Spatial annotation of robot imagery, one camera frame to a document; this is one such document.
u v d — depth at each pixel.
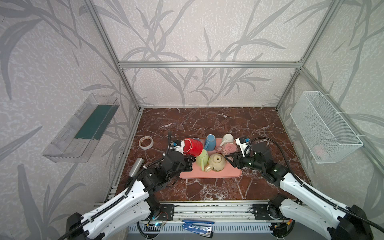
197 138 0.91
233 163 0.70
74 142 0.65
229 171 0.87
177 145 0.65
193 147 0.71
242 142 0.69
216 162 0.82
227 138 0.91
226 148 0.85
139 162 0.88
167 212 0.73
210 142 0.91
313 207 0.46
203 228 0.68
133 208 0.59
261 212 0.73
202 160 0.82
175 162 0.53
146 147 0.97
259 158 0.60
